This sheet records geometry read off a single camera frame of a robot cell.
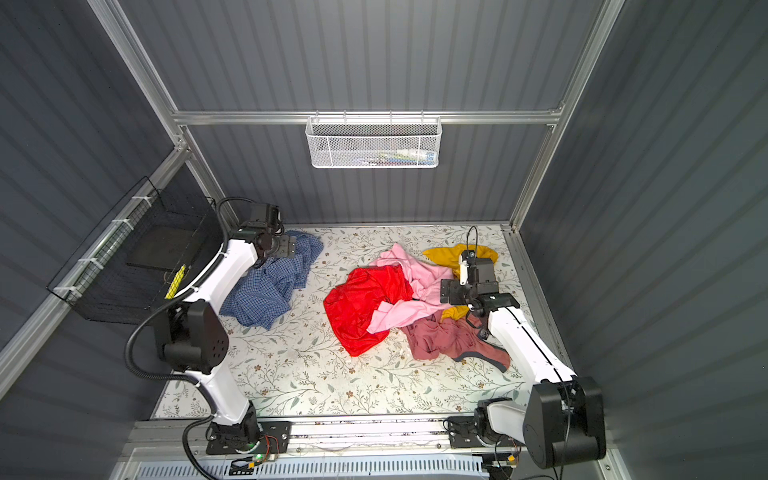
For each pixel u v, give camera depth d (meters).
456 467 0.71
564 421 0.40
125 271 0.72
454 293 0.78
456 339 0.85
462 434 0.74
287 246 0.84
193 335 0.49
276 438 0.72
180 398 0.80
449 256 1.11
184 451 0.67
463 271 0.78
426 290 0.94
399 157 0.93
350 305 0.94
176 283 0.71
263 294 0.89
